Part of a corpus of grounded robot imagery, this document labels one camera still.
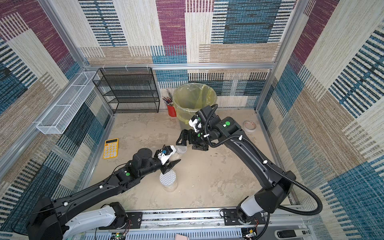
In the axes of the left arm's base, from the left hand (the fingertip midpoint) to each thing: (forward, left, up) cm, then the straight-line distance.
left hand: (177, 154), depth 75 cm
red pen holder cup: (+45, +8, -15) cm, 48 cm away
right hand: (-1, -5, +9) cm, 10 cm away
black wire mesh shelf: (+52, +37, 0) cm, 64 cm away
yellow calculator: (+15, +45, -18) cm, 51 cm away
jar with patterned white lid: (-10, +4, -8) cm, 13 cm away
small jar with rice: (-3, -3, +9) cm, 10 cm away
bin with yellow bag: (+44, -5, -1) cm, 45 cm away
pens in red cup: (+48, +10, -7) cm, 50 cm away
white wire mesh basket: (+12, +55, +15) cm, 58 cm away
